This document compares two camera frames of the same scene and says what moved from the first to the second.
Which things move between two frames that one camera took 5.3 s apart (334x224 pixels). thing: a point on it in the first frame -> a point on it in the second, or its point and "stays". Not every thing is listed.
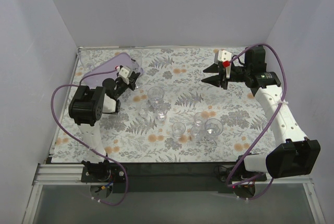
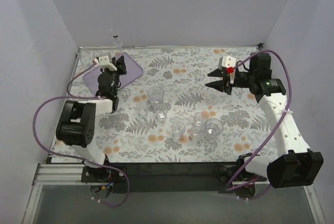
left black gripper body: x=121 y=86 -> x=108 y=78
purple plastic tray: x=108 y=69 stays
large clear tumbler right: x=214 y=127 stays
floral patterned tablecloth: x=170 y=116 stays
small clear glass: x=143 y=112 stays
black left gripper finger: x=133 y=77 -> x=121 y=65
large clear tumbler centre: x=155 y=96 stays
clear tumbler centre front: x=178 y=129 stays
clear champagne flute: x=136 y=59 -> x=117 y=37
